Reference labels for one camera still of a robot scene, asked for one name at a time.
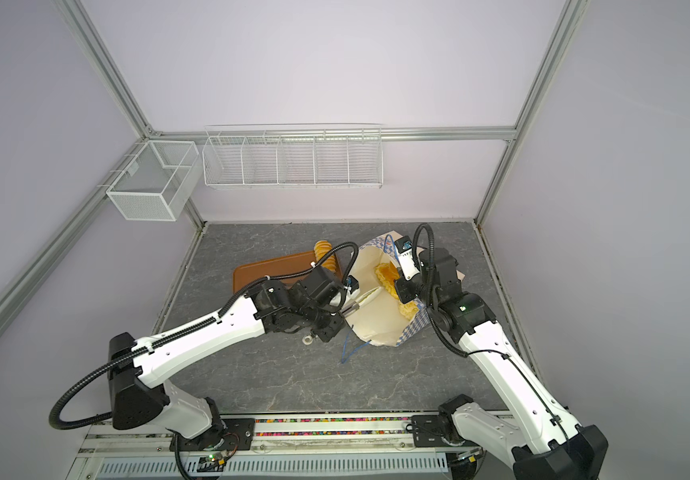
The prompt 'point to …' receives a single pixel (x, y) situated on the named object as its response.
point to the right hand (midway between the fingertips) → (403, 269)
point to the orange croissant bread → (387, 273)
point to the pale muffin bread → (408, 310)
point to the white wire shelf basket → (293, 155)
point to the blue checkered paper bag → (374, 307)
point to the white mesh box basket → (158, 183)
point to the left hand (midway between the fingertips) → (338, 326)
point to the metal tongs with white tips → (356, 304)
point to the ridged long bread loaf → (321, 248)
